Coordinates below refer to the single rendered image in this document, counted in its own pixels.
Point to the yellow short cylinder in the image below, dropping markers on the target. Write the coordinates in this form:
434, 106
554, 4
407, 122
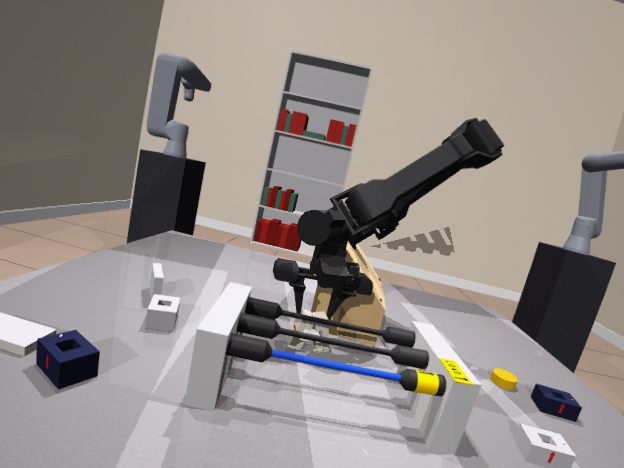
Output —
504, 379

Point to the white flat bar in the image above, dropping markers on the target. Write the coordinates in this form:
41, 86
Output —
20, 336

